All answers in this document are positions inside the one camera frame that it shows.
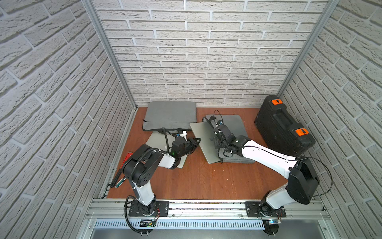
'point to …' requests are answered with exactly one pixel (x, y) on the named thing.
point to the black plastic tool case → (280, 131)
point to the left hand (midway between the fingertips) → (204, 137)
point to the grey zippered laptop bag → (173, 115)
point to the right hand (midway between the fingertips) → (220, 137)
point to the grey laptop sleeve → (236, 123)
